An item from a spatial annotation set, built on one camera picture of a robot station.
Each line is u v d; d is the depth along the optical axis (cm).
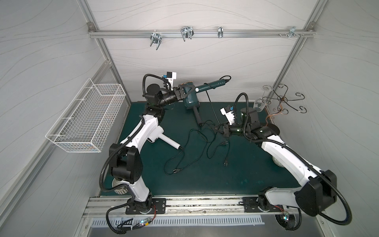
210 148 95
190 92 67
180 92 64
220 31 78
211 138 104
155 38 78
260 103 91
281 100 80
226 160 89
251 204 73
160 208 73
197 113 111
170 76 67
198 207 75
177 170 84
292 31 77
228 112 67
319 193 40
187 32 77
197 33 79
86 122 69
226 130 66
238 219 70
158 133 98
